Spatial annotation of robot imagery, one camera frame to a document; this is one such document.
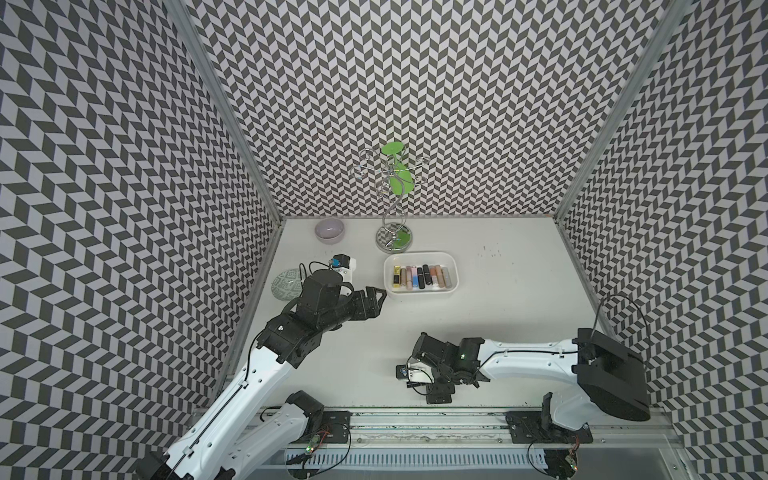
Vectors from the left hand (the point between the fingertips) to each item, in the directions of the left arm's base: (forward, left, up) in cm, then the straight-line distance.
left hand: (373, 298), depth 71 cm
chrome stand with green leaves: (+38, -6, +7) cm, 39 cm away
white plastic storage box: (+27, -7, -20) cm, 34 cm away
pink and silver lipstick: (+20, -18, -21) cm, 34 cm away
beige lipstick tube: (+19, -20, -21) cm, 34 cm away
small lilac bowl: (+39, +20, -19) cm, 48 cm away
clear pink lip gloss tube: (+19, -10, -20) cm, 29 cm away
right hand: (-11, -15, -22) cm, 29 cm away
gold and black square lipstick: (+19, -5, -20) cm, 28 cm away
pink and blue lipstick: (+19, -11, -20) cm, 30 cm away
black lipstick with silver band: (+19, -16, -21) cm, 33 cm away
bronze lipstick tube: (+19, -8, -20) cm, 29 cm away
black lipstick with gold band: (+18, -14, -21) cm, 31 cm away
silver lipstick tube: (+19, -22, -21) cm, 36 cm away
